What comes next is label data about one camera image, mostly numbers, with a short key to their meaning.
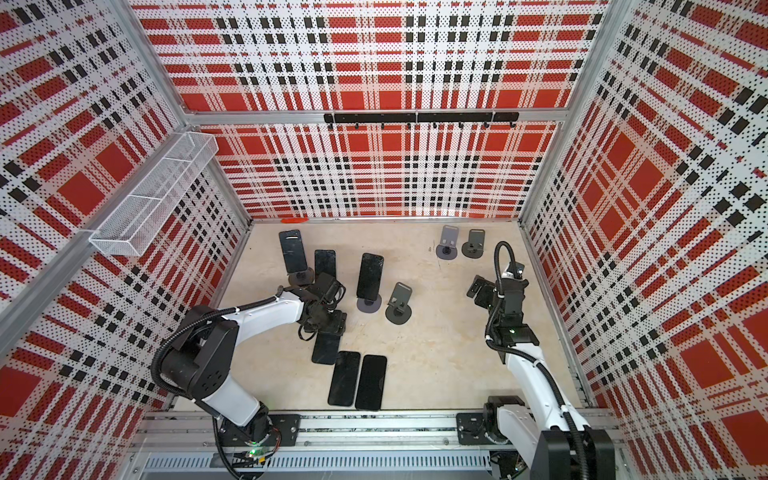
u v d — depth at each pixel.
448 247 1.09
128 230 0.69
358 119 0.88
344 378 0.86
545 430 0.42
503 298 0.61
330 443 0.73
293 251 0.97
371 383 0.82
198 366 0.45
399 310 0.90
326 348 0.84
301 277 1.02
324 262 0.93
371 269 0.90
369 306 0.96
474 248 1.08
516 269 0.69
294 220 1.26
